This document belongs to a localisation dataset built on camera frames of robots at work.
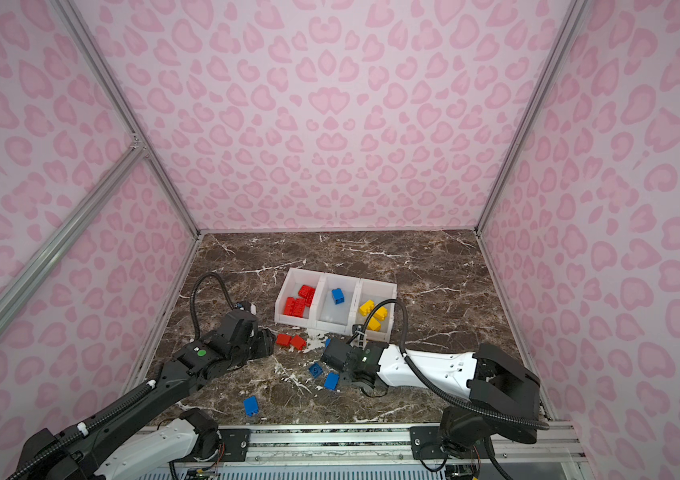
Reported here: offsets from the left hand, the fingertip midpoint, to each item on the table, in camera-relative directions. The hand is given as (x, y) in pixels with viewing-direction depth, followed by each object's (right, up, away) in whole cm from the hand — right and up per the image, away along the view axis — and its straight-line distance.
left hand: (271, 335), depth 82 cm
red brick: (+4, +5, +14) cm, 15 cm away
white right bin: (+28, +9, +17) cm, 34 cm away
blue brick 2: (+16, -13, 0) cm, 21 cm away
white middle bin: (+15, +2, +14) cm, 20 cm away
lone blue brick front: (-5, -18, -2) cm, 19 cm away
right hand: (+22, -10, -1) cm, 24 cm away
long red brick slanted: (+7, +10, +18) cm, 21 cm away
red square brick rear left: (+1, -4, +9) cm, 9 cm away
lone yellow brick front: (+27, +5, +13) cm, 30 cm away
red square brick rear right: (+6, -5, +9) cm, 12 cm away
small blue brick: (+12, -10, +2) cm, 16 cm away
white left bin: (+3, +14, +19) cm, 24 cm away
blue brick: (+18, +9, +18) cm, 26 cm away
